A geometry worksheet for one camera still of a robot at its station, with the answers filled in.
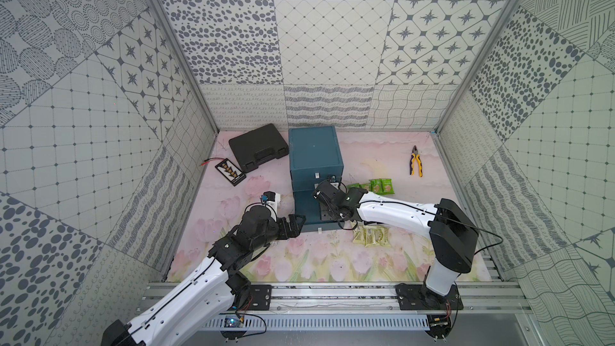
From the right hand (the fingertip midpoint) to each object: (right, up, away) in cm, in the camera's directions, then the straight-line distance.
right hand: (329, 211), depth 86 cm
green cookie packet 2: (+21, +8, +13) cm, 25 cm away
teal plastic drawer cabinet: (-5, +20, -2) cm, 21 cm away
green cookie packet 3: (+16, +7, +15) cm, 23 cm away
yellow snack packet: (+11, -9, 0) cm, 14 cm away
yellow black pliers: (+42, +20, +25) cm, 53 cm away
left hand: (-11, +2, -10) cm, 15 cm away
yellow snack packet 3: (+19, -9, 0) cm, 21 cm away
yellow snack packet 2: (+15, -8, 0) cm, 17 cm away
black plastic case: (-32, +24, +24) cm, 47 cm away
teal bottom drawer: (-5, 0, -9) cm, 10 cm away
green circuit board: (-30, -30, -15) cm, 45 cm away
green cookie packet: (+25, +8, +15) cm, 30 cm away
